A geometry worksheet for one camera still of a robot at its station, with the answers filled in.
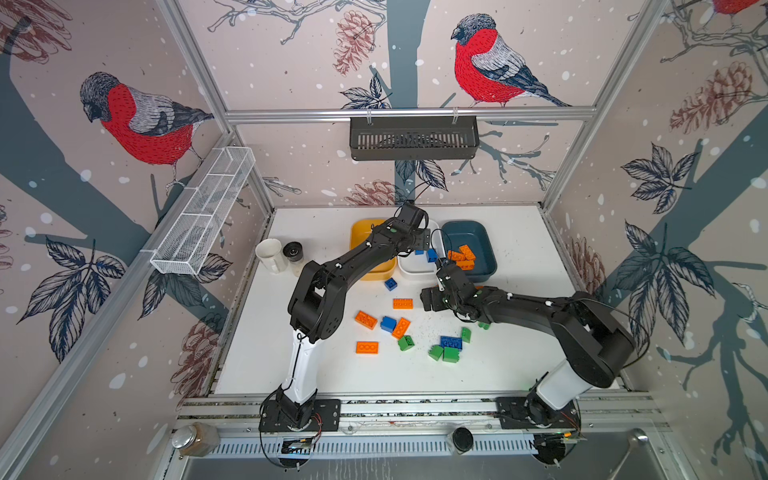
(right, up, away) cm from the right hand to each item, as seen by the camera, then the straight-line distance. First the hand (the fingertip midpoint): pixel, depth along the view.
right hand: (431, 296), depth 92 cm
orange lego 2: (-20, -13, -8) cm, 25 cm away
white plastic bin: (-4, +8, +11) cm, 14 cm away
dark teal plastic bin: (+19, +19, +17) cm, 32 cm away
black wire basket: (-5, +55, +14) cm, 57 cm away
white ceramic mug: (-52, +13, +3) cm, 54 cm away
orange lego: (-20, -7, -2) cm, 22 cm away
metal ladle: (+46, -28, -24) cm, 59 cm away
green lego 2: (0, -14, -9) cm, 17 cm away
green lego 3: (+5, -15, -9) cm, 18 cm away
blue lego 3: (+2, +12, +11) cm, 17 cm away
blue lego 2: (-14, -8, -5) cm, 16 cm away
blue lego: (-13, +3, +5) cm, 14 cm away
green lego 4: (+15, -8, -4) cm, 18 cm away
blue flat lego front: (+5, -12, -6) cm, 15 cm away
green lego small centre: (+9, -10, -7) cm, 15 cm away
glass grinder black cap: (-45, +14, +2) cm, 47 cm away
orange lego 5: (+15, +13, +11) cm, 22 cm away
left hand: (-5, +19, +1) cm, 20 cm away
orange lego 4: (-9, -2, 0) cm, 9 cm away
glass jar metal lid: (-55, -25, -29) cm, 67 cm away
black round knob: (+3, -24, -30) cm, 39 cm away
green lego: (-9, -12, -9) cm, 17 cm away
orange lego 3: (-10, -9, -5) cm, 14 cm away
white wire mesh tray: (-63, +18, -21) cm, 69 cm away
